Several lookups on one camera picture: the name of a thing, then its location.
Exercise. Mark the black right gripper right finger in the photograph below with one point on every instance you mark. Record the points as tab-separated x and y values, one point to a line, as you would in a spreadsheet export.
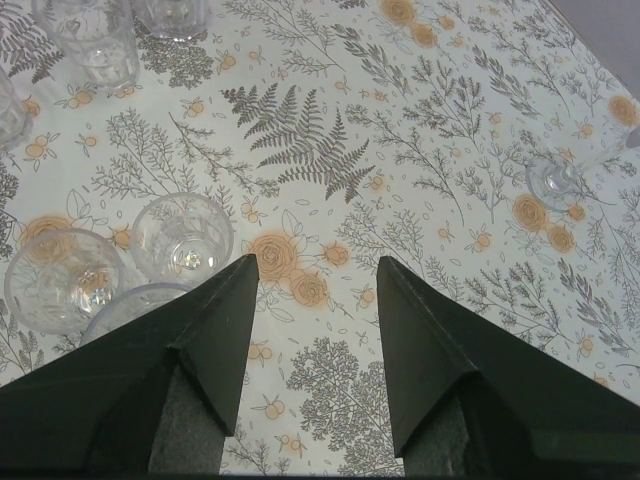
467	398

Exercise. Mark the large clear tumbler right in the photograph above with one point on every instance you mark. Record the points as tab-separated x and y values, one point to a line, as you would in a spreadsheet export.
59	281

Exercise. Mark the clear champagne flute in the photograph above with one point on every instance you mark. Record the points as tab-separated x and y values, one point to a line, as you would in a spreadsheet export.
557	183

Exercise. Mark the small clear glass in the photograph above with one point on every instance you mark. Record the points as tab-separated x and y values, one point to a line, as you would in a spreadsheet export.
129	306
16	122
182	238
178	20

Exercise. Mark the clear tumbler centre front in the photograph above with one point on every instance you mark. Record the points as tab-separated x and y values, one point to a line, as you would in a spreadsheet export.
98	36

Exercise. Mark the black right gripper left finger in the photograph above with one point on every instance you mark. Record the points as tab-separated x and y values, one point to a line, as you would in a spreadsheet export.
159	394

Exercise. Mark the floral patterned tablecloth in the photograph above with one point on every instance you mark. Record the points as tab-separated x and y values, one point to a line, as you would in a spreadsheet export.
333	133

